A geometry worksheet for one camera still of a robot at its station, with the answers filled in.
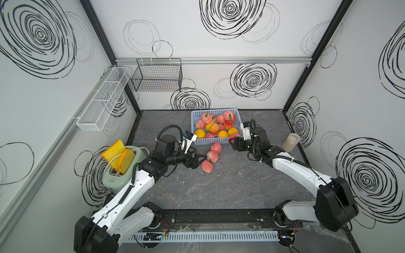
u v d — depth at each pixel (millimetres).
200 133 1000
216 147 939
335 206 403
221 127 1039
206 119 1020
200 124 1051
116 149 756
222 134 1005
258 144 637
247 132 731
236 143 753
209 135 998
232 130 1018
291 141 911
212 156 895
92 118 706
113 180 706
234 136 820
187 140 631
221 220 754
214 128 986
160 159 569
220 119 1078
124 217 446
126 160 710
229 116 1020
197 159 633
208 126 1026
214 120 1084
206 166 867
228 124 1051
